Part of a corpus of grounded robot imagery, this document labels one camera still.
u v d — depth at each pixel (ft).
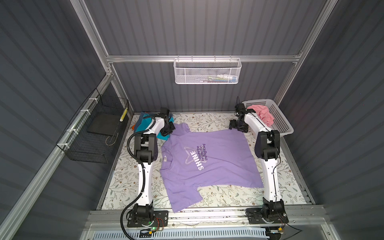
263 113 3.75
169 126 3.24
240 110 2.82
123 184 2.78
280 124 3.50
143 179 2.10
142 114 3.67
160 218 2.37
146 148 2.11
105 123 2.53
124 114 2.70
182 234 2.53
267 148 2.15
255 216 2.41
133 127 3.60
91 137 2.32
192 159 3.09
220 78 3.04
